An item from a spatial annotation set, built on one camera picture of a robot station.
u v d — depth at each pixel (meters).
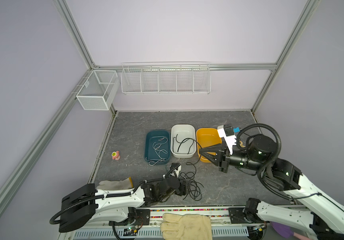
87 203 0.42
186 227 0.71
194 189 0.82
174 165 0.72
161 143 0.97
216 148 0.48
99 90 1.02
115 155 0.91
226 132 0.45
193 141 0.99
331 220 0.40
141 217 0.73
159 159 0.89
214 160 0.49
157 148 0.96
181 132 1.07
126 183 0.85
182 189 0.68
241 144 0.46
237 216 0.74
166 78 0.98
